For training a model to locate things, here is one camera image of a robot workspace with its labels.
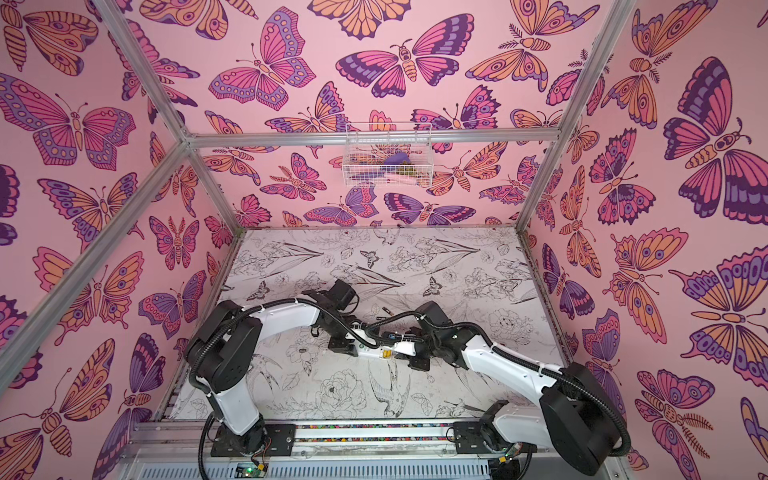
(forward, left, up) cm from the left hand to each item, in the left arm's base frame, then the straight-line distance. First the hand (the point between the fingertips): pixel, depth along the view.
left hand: (359, 338), depth 91 cm
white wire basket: (+48, -9, +32) cm, 59 cm away
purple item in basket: (+48, -12, +31) cm, 58 cm away
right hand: (-5, -12, +7) cm, 15 cm away
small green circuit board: (-33, +24, -3) cm, 41 cm away
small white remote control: (-5, -7, 0) cm, 9 cm away
